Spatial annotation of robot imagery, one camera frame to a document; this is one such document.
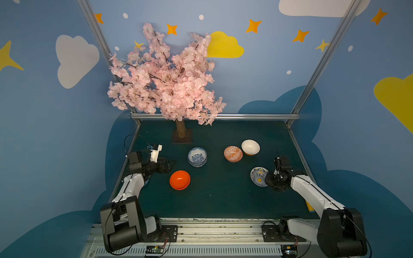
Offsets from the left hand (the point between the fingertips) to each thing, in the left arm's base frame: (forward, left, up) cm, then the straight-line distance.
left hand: (169, 159), depth 87 cm
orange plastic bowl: (-8, -5, -10) cm, 14 cm away
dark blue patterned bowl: (+1, -15, -7) cm, 17 cm away
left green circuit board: (-40, +2, -13) cm, 42 cm away
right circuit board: (-39, -59, -13) cm, 72 cm away
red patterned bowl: (+11, -37, -11) cm, 40 cm away
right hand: (-7, -56, -8) cm, 57 cm away
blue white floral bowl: (+10, -14, -4) cm, 18 cm away
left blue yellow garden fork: (-9, +14, -12) cm, 20 cm away
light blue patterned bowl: (+5, -15, -8) cm, 17 cm away
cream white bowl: (+16, -49, -10) cm, 53 cm away
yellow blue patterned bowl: (-3, -51, -11) cm, 52 cm away
